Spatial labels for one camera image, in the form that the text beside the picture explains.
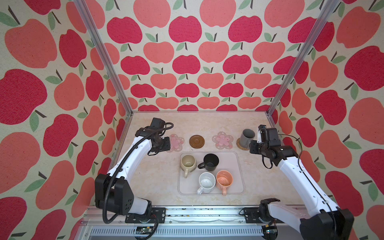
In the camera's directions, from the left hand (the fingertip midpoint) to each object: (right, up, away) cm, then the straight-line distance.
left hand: (169, 148), depth 83 cm
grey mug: (+47, +5, +9) cm, 48 cm away
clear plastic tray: (+37, -10, +10) cm, 40 cm away
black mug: (+24, -10, +7) cm, 27 cm away
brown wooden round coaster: (+16, +1, +21) cm, 26 cm away
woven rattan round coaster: (+45, +1, +19) cm, 49 cm away
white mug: (+21, -19, +1) cm, 29 cm away
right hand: (+49, +2, -2) cm, 49 cm away
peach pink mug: (+31, -18, +1) cm, 36 cm away
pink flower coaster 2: (+35, +2, +21) cm, 41 cm away
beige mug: (+10, -10, +8) cm, 17 cm away
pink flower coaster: (+1, 0, +19) cm, 19 cm away
